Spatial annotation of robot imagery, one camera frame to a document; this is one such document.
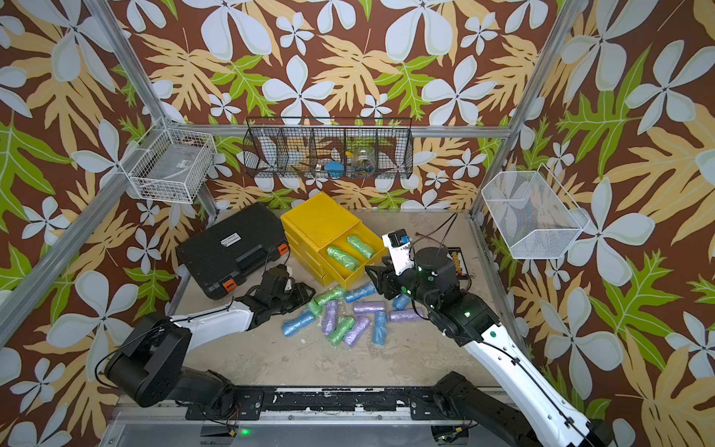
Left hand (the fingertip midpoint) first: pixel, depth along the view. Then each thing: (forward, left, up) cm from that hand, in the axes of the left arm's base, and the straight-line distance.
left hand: (314, 290), depth 90 cm
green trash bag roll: (+3, -11, +13) cm, 17 cm away
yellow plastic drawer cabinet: (+15, -2, +17) cm, 22 cm away
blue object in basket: (+36, -6, +21) cm, 42 cm away
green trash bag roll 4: (+1, -7, -3) cm, 8 cm away
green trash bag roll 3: (-4, -1, -3) cm, 6 cm away
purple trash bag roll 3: (-10, -16, -3) cm, 19 cm away
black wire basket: (+44, -21, +25) cm, 55 cm away
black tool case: (+11, +35, +1) cm, 37 cm away
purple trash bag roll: (-8, -5, -4) cm, 11 cm away
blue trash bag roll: (-11, +7, -3) cm, 13 cm away
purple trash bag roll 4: (-8, -28, -3) cm, 29 cm away
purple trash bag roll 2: (-5, -17, -3) cm, 18 cm away
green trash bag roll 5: (-11, -10, -3) cm, 15 cm away
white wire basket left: (+29, +45, +29) cm, 60 cm away
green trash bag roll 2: (+8, -16, +12) cm, 22 cm away
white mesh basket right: (+14, -68, +22) cm, 72 cm away
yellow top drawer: (-3, -10, +15) cm, 18 cm away
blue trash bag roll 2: (0, -13, -3) cm, 14 cm away
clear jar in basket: (+40, -17, +22) cm, 49 cm away
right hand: (-6, -18, +26) cm, 32 cm away
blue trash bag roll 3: (-3, -29, -3) cm, 29 cm away
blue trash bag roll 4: (-11, -21, -4) cm, 24 cm away
